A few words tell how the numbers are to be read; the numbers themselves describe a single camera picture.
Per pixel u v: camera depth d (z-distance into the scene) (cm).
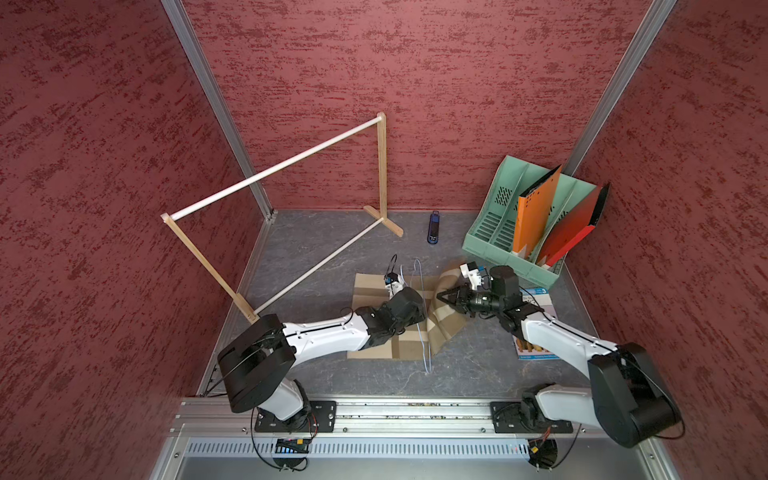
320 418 74
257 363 43
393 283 76
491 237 112
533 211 86
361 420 75
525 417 67
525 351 84
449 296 81
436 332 83
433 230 117
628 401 42
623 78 82
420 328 86
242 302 96
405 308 63
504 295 67
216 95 86
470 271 81
